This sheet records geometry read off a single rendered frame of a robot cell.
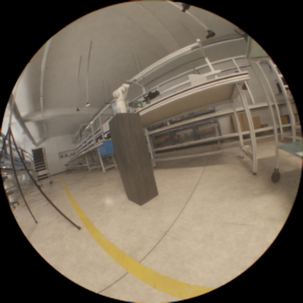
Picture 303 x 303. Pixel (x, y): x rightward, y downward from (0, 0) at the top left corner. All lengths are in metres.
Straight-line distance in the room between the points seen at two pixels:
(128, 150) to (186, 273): 0.89
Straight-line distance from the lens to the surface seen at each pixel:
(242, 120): 4.43
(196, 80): 1.16
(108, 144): 2.87
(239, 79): 1.16
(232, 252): 0.59
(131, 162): 0.89
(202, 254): 0.58
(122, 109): 1.07
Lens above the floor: 0.51
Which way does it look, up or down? 3 degrees down
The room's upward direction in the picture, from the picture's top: 13 degrees counter-clockwise
